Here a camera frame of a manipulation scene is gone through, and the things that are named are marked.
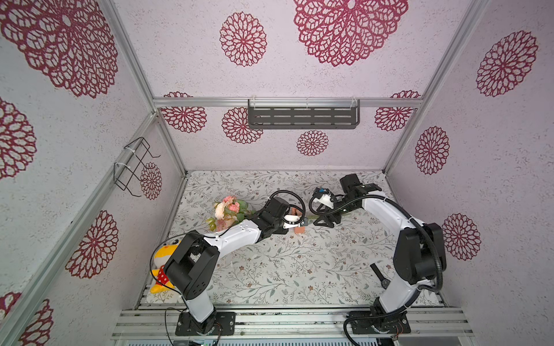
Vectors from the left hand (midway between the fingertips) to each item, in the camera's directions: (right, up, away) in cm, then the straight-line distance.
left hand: (283, 214), depth 91 cm
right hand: (+14, +1, -2) cm, 14 cm away
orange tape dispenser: (+8, -8, +8) cm, 13 cm away
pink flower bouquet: (-21, +2, -10) cm, 24 cm away
